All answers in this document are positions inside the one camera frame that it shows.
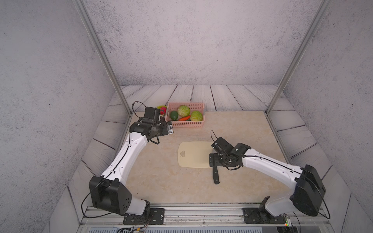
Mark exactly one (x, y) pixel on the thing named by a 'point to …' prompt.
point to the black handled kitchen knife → (215, 175)
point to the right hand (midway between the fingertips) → (217, 161)
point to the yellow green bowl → (161, 106)
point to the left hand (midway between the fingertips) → (167, 128)
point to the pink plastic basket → (174, 106)
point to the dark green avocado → (174, 115)
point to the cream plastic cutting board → (194, 154)
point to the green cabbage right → (196, 116)
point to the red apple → (163, 110)
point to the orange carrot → (184, 118)
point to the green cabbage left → (183, 111)
